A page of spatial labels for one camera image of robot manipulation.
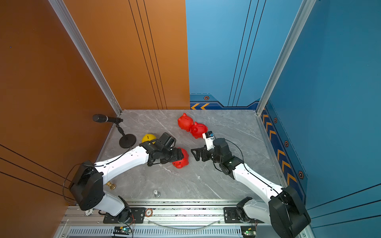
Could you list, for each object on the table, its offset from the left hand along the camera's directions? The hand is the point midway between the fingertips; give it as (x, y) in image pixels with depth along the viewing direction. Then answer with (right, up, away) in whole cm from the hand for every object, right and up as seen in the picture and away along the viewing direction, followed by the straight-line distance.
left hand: (180, 156), depth 85 cm
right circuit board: (+34, -34, -14) cm, 50 cm away
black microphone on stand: (-38, +7, +15) cm, 41 cm away
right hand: (+11, +5, -3) cm, 12 cm away
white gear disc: (-46, -27, -9) cm, 54 cm away
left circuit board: (-28, -33, -13) cm, 45 cm away
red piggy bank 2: (+2, +20, +17) cm, 26 cm away
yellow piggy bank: (-21, +10, +9) cm, 25 cm away
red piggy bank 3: (+10, +14, +12) cm, 21 cm away
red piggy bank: (0, -4, -2) cm, 5 cm away
